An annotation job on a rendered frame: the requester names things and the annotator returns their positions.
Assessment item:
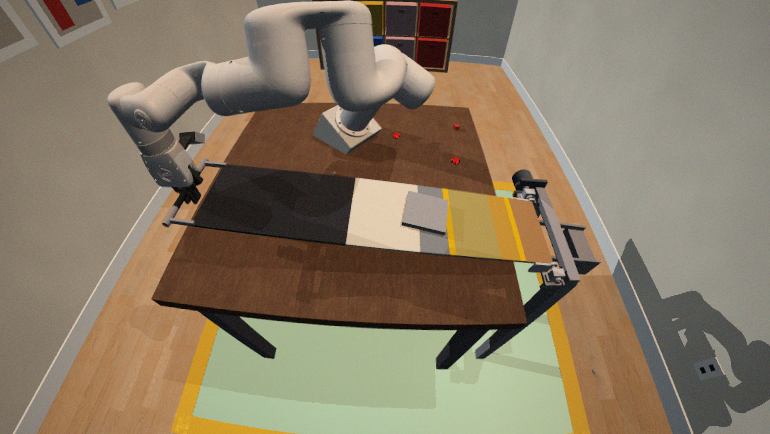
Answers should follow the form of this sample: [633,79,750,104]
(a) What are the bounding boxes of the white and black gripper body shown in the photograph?
[140,138,199,187]

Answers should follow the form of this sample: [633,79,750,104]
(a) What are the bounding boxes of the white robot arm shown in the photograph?
[107,1,435,156]

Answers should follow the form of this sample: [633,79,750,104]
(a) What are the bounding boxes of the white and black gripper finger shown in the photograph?
[171,187,191,204]
[185,165,203,204]

